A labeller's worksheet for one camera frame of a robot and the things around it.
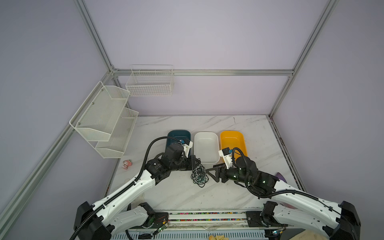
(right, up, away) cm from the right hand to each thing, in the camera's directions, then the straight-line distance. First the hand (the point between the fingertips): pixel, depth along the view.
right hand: (209, 169), depth 70 cm
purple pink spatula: (+44, -9, +18) cm, 49 cm away
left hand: (-4, +2, +2) cm, 5 cm away
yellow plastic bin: (+21, +11, +35) cm, 42 cm away
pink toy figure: (-49, -2, +20) cm, 53 cm away
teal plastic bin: (-18, +15, +33) cm, 41 cm away
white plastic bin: (+1, +7, +31) cm, 32 cm away
